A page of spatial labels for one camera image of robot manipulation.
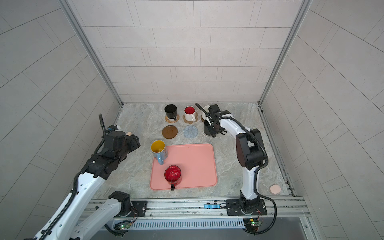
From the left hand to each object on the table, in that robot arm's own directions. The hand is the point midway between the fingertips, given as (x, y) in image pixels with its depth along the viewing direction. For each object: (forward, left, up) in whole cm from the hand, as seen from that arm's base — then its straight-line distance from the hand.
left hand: (138, 137), depth 75 cm
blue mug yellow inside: (+1, -6, -15) cm, 16 cm away
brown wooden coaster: (+15, -11, -19) cm, 27 cm away
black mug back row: (+26, -12, -11) cm, 31 cm away
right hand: (+14, -40, -16) cm, 45 cm away
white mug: (+15, -34, +5) cm, 38 cm away
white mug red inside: (+30, -24, -16) cm, 41 cm away
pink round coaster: (-20, -70, -17) cm, 75 cm away
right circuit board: (-34, -55, -19) cm, 68 cm away
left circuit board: (-36, +1, -15) cm, 39 cm away
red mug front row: (-13, -17, -18) cm, 28 cm away
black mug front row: (+15, -36, -18) cm, 43 cm away
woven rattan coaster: (+24, -11, -19) cm, 32 cm away
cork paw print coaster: (+24, -24, -20) cm, 39 cm away
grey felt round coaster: (+15, -25, -19) cm, 35 cm away
